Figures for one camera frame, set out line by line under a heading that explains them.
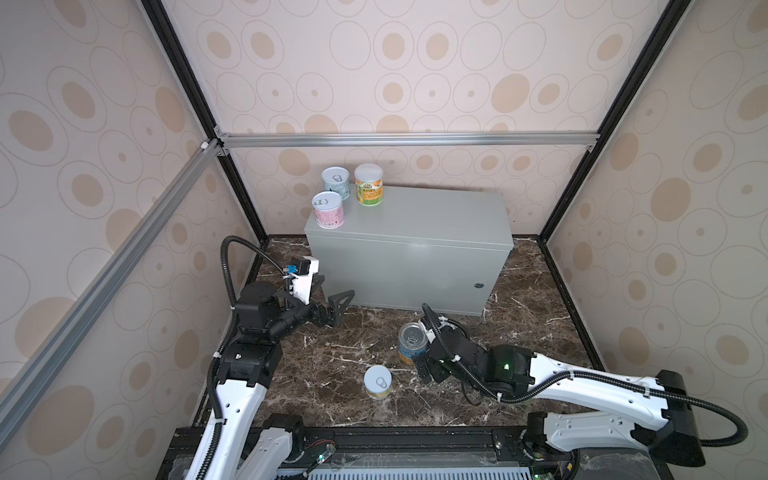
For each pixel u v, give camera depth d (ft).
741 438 1.34
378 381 2.60
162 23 2.25
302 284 1.88
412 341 2.64
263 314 1.57
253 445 1.90
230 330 1.64
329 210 2.31
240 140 2.96
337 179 2.57
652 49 2.40
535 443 2.12
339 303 1.94
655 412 1.34
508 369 1.62
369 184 2.49
